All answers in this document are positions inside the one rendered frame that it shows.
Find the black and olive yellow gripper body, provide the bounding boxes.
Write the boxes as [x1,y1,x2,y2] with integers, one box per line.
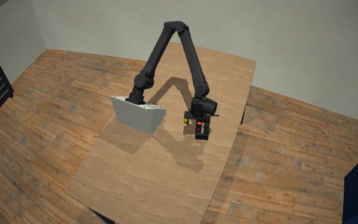
[184,109,211,123]

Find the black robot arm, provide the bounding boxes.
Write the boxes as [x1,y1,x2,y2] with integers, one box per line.
[125,21,217,116]

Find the black power strip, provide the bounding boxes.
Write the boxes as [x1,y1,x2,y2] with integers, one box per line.
[195,122,210,140]

